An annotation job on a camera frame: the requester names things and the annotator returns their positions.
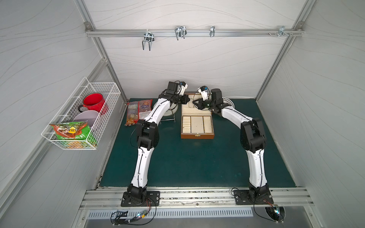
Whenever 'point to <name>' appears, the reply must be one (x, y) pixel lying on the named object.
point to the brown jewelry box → (196, 123)
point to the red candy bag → (137, 110)
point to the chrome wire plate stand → (174, 118)
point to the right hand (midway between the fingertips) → (193, 99)
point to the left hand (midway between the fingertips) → (190, 98)
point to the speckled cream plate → (172, 109)
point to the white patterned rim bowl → (226, 100)
